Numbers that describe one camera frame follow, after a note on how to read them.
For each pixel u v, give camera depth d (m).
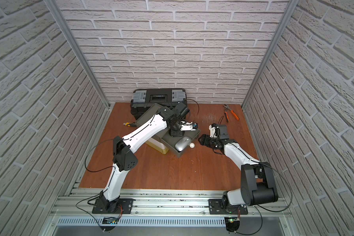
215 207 0.73
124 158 0.51
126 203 0.74
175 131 0.75
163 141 0.77
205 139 0.79
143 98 1.00
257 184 0.43
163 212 0.73
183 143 0.81
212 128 0.83
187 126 0.74
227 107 1.18
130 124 1.07
